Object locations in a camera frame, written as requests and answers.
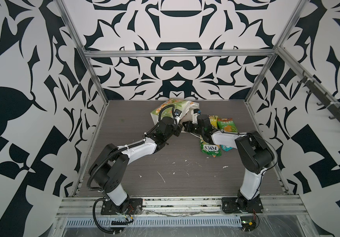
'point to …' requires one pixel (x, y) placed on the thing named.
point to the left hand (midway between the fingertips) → (181, 117)
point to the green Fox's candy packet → (210, 149)
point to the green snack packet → (227, 124)
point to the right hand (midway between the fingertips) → (183, 122)
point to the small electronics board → (248, 224)
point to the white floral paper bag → (185, 107)
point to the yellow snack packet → (213, 120)
